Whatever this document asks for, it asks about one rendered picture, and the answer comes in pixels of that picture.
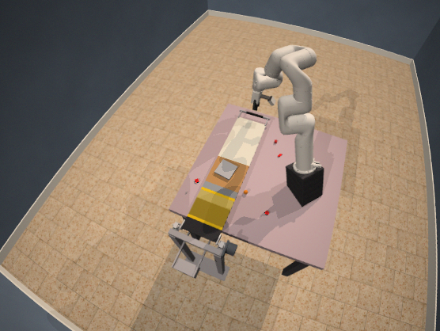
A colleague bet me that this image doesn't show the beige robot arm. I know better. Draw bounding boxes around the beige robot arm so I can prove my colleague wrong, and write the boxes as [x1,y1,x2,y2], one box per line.
[252,45,321,174]

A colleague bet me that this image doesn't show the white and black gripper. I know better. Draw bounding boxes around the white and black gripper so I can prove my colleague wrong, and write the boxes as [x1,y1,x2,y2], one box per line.
[251,90,264,111]

